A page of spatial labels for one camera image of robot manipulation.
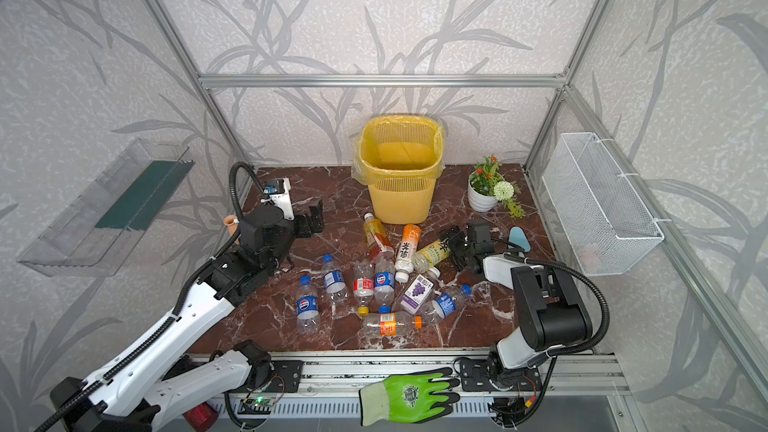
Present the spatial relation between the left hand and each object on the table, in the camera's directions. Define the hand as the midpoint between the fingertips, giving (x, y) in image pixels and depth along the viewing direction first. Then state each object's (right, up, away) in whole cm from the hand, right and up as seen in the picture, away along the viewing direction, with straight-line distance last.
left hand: (309, 194), depth 72 cm
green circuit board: (-12, -50, -1) cm, 51 cm away
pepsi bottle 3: (+18, -25, +12) cm, 33 cm away
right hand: (+35, -13, +23) cm, 44 cm away
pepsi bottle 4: (+34, -30, +8) cm, 46 cm away
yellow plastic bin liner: (+21, +16, +30) cm, 40 cm away
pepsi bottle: (-3, -31, +8) cm, 32 cm away
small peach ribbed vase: (-30, -9, +18) cm, 36 cm away
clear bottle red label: (+12, -26, +12) cm, 31 cm away
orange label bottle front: (+15, -36, +10) cm, 41 cm away
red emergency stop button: (-22, -50, -6) cm, 55 cm away
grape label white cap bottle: (+28, -28, +12) cm, 41 cm away
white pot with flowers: (+52, +2, +28) cm, 59 cm away
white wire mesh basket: (+66, -6, -9) cm, 67 cm away
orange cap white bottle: (+24, -19, +19) cm, 36 cm away
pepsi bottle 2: (+3, -25, +12) cm, 28 cm away
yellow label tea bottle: (+29, -19, +13) cm, 37 cm away
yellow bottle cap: (+12, -33, +10) cm, 36 cm away
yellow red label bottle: (+15, -15, +19) cm, 28 cm away
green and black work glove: (+25, -48, -3) cm, 54 cm away
